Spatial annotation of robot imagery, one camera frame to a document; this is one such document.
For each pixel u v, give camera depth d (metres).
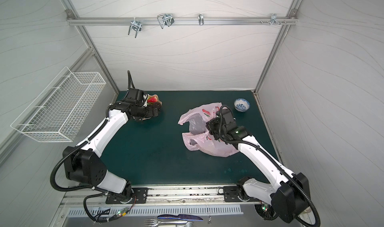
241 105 1.11
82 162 0.41
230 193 0.74
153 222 0.67
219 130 0.60
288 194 0.38
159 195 0.75
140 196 0.74
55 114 0.67
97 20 0.79
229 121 0.59
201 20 0.78
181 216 0.69
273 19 0.76
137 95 0.65
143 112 0.73
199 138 0.72
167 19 0.77
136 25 0.79
